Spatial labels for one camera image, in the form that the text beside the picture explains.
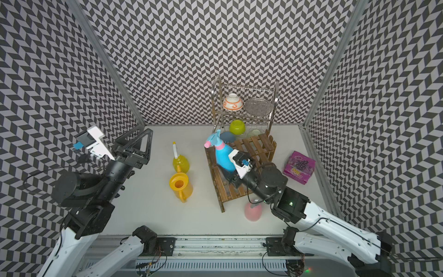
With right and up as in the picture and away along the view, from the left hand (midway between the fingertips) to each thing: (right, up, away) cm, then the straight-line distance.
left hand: (150, 131), depth 47 cm
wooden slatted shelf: (+35, -7, +28) cm, 45 cm away
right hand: (+21, -10, +13) cm, 27 cm away
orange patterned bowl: (+23, +16, +40) cm, 49 cm away
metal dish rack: (+28, +11, +34) cm, 45 cm away
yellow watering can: (0, -24, +32) cm, 40 cm away
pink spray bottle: (+32, -35, +28) cm, 56 cm away
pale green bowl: (+36, +1, +53) cm, 64 cm away
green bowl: (+26, +6, +61) cm, 66 cm away
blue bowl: (+20, -1, +61) cm, 64 cm away
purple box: (+60, -17, +46) cm, 77 cm away
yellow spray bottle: (-4, -15, +44) cm, 46 cm away
